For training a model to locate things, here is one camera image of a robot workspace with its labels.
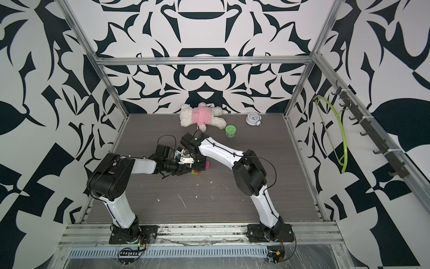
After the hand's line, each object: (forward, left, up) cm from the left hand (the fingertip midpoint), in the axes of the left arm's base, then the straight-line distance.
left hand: (192, 167), depth 93 cm
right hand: (+1, -4, +5) cm, 6 cm away
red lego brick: (-3, -2, +1) cm, 4 cm away
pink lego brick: (-4, -9, +8) cm, 13 cm away
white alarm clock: (+33, -40, +2) cm, 52 cm away
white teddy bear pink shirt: (+32, -5, +7) cm, 33 cm away
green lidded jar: (+22, -23, +3) cm, 32 cm away
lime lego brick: (-3, -1, 0) cm, 3 cm away
